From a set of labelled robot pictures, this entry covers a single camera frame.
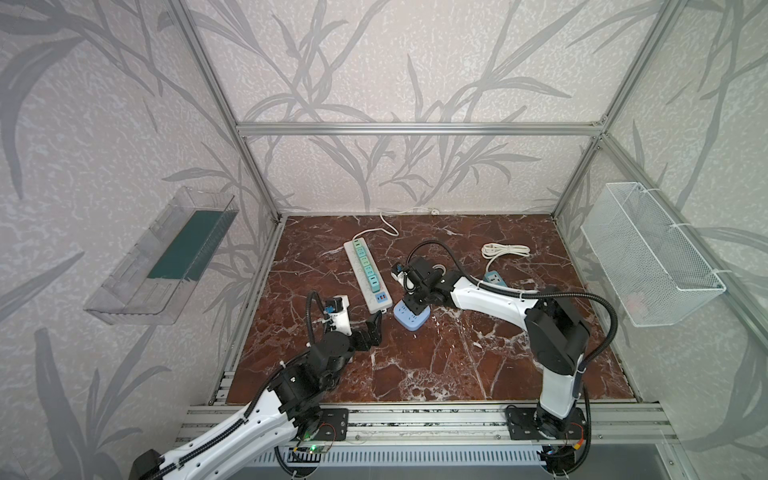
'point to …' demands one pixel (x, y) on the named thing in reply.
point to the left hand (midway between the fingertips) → (373, 307)
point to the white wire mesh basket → (654, 271)
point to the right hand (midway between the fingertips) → (411, 292)
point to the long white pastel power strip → (376, 301)
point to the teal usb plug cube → (360, 251)
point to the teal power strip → (494, 277)
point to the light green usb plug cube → (365, 261)
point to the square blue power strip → (405, 316)
